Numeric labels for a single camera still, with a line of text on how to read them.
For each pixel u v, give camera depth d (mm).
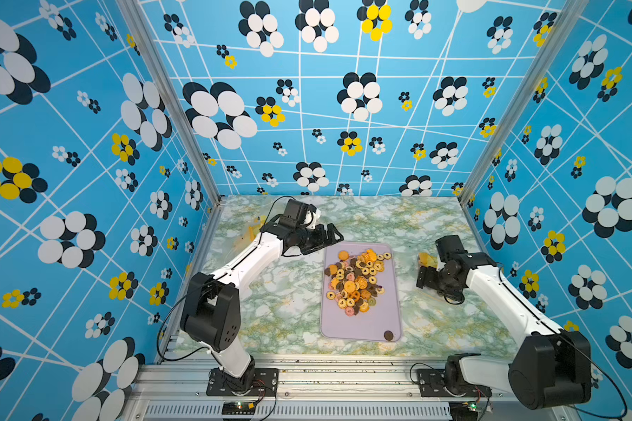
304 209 697
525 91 835
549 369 402
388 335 820
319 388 732
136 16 692
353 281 902
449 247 657
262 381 731
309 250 804
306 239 733
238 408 722
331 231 767
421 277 770
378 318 850
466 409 696
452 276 627
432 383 723
